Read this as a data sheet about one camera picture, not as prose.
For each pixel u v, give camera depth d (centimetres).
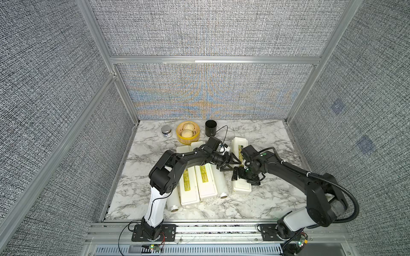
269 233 73
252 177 73
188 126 110
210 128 107
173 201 78
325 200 44
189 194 78
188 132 106
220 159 82
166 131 106
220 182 83
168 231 73
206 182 81
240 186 78
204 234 75
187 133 106
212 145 77
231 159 80
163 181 53
